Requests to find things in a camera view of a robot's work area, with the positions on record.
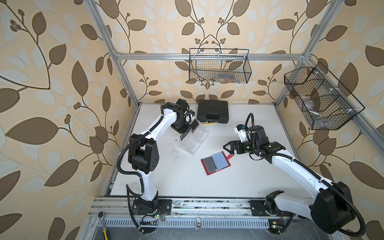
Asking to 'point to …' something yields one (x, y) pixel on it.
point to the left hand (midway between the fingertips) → (182, 129)
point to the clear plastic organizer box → (193, 141)
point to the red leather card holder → (216, 162)
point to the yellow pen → (209, 123)
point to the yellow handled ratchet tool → (101, 215)
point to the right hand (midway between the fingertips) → (229, 146)
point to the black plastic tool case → (212, 111)
